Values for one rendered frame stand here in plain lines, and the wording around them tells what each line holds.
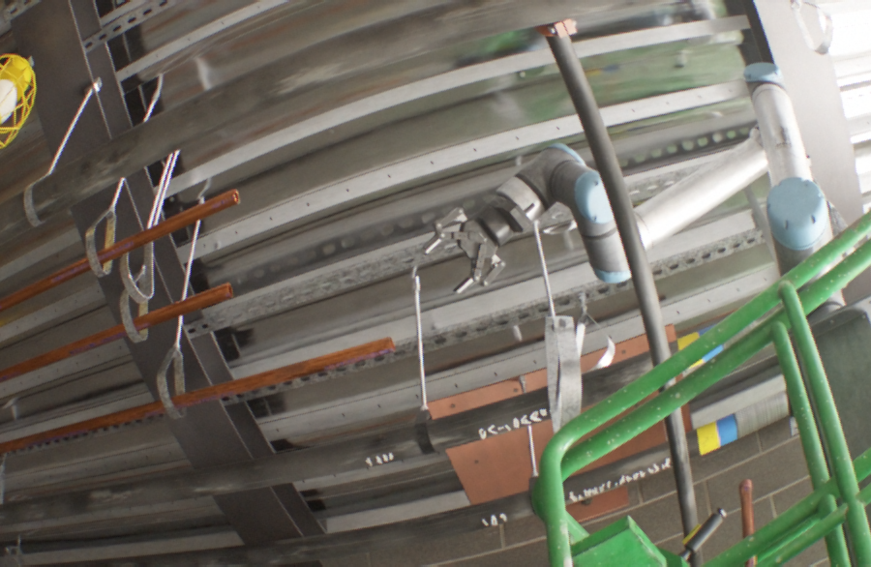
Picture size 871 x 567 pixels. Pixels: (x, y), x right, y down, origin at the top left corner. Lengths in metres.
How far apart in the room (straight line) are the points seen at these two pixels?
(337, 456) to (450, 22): 1.19
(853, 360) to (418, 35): 0.95
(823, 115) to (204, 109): 1.60
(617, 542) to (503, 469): 1.62
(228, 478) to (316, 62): 1.24
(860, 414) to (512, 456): 1.90
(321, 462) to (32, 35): 1.38
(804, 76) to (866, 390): 1.20
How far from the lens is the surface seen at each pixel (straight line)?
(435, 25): 2.14
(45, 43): 2.92
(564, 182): 2.59
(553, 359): 2.92
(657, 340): 2.60
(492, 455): 3.69
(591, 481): 3.10
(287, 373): 2.59
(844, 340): 2.17
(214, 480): 3.09
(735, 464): 3.65
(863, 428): 1.98
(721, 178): 2.74
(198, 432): 3.43
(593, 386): 2.91
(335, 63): 2.16
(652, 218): 2.67
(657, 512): 3.60
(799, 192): 2.27
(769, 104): 2.65
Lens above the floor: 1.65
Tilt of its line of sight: 57 degrees up
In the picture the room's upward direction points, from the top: 6 degrees counter-clockwise
